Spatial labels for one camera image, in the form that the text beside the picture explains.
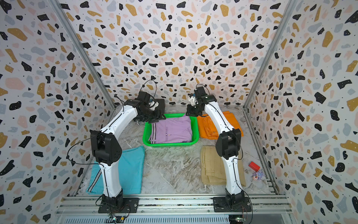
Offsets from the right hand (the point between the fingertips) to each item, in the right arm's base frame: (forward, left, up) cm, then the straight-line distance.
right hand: (186, 113), depth 92 cm
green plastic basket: (-10, -6, -11) cm, 16 cm away
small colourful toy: (-33, -42, -17) cm, 56 cm away
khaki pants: (-30, -16, -16) cm, 38 cm away
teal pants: (-29, +34, -17) cm, 48 cm away
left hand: (-4, +15, 0) cm, 16 cm away
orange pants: (-1, -15, -17) cm, 23 cm away
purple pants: (-2, +8, -14) cm, 16 cm away
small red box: (-27, -42, -18) cm, 53 cm away
